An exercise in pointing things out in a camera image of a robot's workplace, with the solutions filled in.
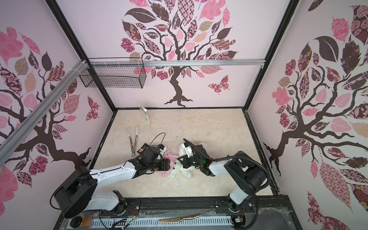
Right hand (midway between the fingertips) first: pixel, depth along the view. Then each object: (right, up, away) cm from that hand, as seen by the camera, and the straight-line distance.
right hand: (177, 158), depth 86 cm
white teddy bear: (+1, -5, -4) cm, 6 cm away
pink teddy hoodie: (-6, +3, -4) cm, 8 cm away
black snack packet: (-24, +4, +9) cm, 26 cm away
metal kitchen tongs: (-31, +5, +10) cm, 33 cm away
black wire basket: (-44, +56, +9) cm, 72 cm away
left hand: (-4, -5, -1) cm, 6 cm away
